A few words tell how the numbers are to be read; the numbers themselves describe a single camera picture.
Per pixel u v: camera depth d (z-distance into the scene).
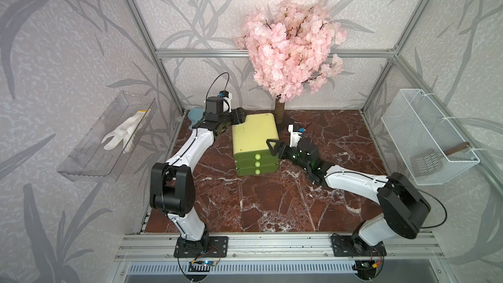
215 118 0.69
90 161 0.62
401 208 0.44
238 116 0.79
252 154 0.79
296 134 0.74
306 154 0.63
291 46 0.74
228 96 0.80
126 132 0.64
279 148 0.72
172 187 0.47
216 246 0.73
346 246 0.73
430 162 0.71
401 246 0.75
